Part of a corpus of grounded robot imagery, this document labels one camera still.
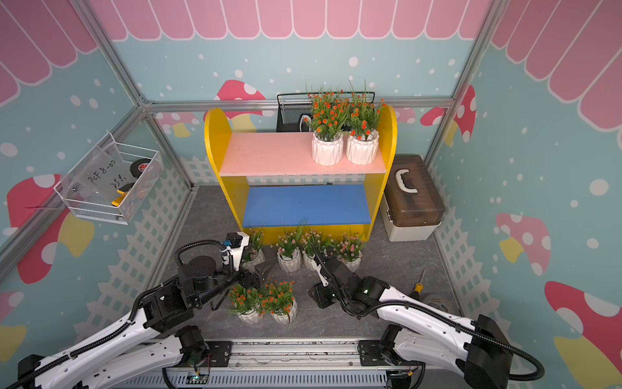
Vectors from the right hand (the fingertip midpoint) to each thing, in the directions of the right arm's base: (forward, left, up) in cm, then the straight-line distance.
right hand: (312, 292), depth 77 cm
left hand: (+5, +13, +14) cm, 20 cm away
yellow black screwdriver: (+4, -37, -9) cm, 39 cm away
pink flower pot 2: (+16, 0, +5) cm, 17 cm away
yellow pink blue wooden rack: (+39, +14, +6) cm, 42 cm away
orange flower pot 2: (-4, +10, +4) cm, 11 cm away
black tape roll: (+34, +57, +25) cm, 71 cm away
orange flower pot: (-4, +20, +2) cm, 20 cm away
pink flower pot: (+13, +9, 0) cm, 16 cm away
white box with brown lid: (+33, -39, +4) cm, 51 cm away
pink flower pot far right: (+12, -12, +6) cm, 18 cm away
